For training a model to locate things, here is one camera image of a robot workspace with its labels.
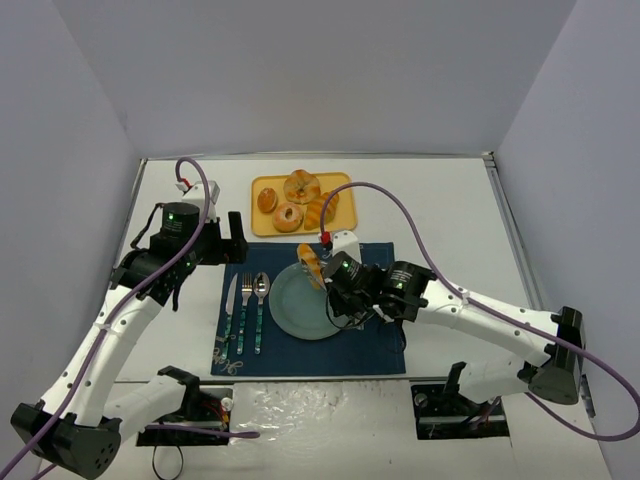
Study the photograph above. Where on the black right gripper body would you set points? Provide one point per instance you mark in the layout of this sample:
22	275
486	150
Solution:
335	292

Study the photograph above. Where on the dark blue placemat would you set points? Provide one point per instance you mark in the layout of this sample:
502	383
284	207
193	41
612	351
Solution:
377	350

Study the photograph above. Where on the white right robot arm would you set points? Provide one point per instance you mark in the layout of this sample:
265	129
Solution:
540	360

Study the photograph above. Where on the yellow tray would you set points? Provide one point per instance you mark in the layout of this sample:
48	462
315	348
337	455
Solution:
345	217

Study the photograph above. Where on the large croissant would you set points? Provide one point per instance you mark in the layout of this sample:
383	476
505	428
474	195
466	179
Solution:
314	208

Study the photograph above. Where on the spoon with green handle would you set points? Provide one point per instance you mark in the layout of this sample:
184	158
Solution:
261	288

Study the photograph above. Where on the sugared orange donut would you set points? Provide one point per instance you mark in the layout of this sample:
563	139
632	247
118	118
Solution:
287	217

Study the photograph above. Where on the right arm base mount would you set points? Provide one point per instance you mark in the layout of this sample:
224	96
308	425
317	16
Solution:
440	416

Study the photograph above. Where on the fork with green handle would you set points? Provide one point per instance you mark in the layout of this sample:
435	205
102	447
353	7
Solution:
246	293

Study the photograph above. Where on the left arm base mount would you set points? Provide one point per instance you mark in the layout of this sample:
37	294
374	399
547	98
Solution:
207	413

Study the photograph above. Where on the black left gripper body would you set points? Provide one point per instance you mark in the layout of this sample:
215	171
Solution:
233	240

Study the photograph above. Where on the blue-grey ceramic plate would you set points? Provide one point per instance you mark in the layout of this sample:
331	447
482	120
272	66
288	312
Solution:
298	308

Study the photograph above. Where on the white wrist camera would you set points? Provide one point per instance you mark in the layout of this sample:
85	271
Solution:
340	241
202	195

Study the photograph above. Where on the round jam bun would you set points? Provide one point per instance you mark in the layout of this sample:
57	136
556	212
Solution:
267	200

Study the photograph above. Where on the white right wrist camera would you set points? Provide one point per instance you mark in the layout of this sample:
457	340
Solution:
340	241

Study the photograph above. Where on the small long bread roll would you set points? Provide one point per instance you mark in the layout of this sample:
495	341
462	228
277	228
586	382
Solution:
310	262

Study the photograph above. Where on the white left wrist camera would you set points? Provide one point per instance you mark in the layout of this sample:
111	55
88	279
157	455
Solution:
202	195

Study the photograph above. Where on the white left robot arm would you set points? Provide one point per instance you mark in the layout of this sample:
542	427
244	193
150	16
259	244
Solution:
74	425

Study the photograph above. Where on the large bagel bread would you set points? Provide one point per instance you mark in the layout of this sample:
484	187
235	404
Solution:
301	187

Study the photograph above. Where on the knife with green handle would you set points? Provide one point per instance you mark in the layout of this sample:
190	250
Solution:
229	309

